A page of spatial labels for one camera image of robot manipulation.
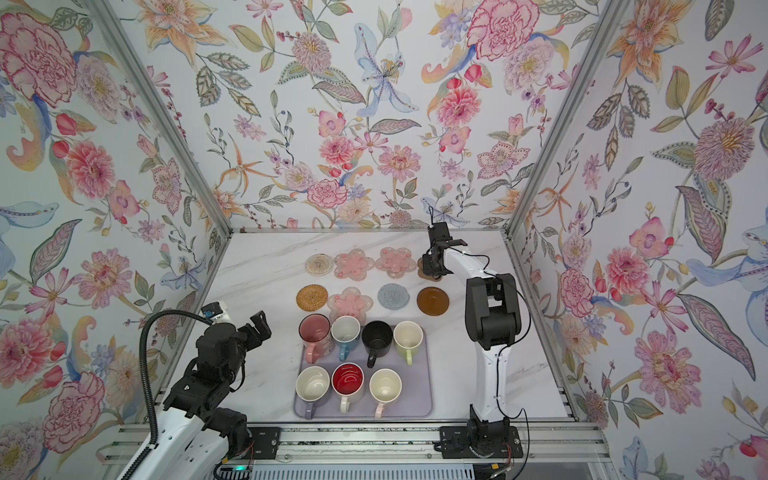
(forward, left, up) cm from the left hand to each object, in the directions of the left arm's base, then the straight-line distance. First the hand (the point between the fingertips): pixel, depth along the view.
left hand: (256, 319), depth 79 cm
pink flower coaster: (+31, -24, -15) cm, 42 cm away
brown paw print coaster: (+26, -48, -16) cm, 57 cm away
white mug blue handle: (+1, -23, -9) cm, 24 cm away
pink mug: (+1, -13, -11) cm, 18 cm away
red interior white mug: (-12, -24, -13) cm, 29 cm away
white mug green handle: (0, -41, -13) cm, 43 cm away
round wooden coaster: (+15, -51, -15) cm, 55 cm away
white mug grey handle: (-13, -14, -14) cm, 23 cm away
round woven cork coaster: (+16, -10, -15) cm, 24 cm away
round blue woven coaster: (+17, -37, -16) cm, 44 cm away
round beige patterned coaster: (+30, -11, -15) cm, 35 cm away
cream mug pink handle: (-14, -34, -13) cm, 39 cm away
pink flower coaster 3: (+14, -22, -16) cm, 31 cm away
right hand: (+25, -52, -10) cm, 59 cm away
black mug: (-2, -32, -10) cm, 33 cm away
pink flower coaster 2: (+31, -38, -15) cm, 51 cm away
